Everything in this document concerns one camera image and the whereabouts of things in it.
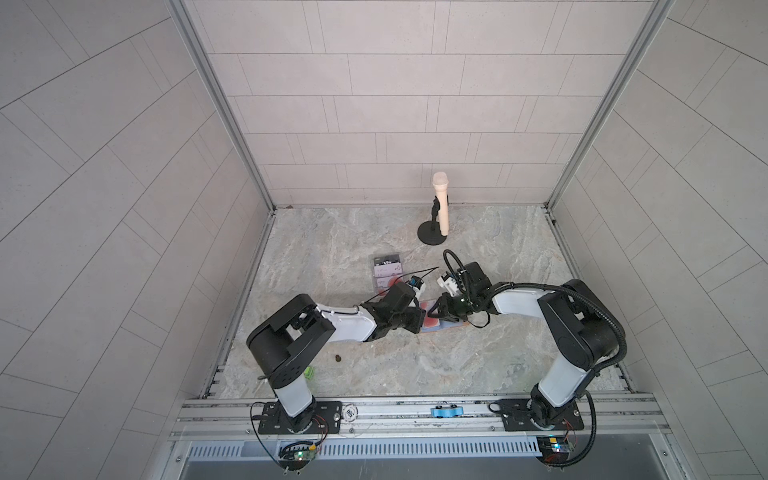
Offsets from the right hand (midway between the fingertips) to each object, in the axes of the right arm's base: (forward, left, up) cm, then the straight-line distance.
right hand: (430, 314), depth 88 cm
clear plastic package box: (+13, +12, +5) cm, 18 cm away
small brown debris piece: (-11, +27, +1) cm, 29 cm away
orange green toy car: (-15, +34, +3) cm, 37 cm away
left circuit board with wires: (-32, +34, +3) cm, 47 cm away
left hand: (0, 0, 0) cm, 1 cm away
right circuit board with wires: (-34, -24, -2) cm, 42 cm away
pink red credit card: (-3, +1, +2) cm, 4 cm away
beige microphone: (+30, -6, +27) cm, 40 cm away
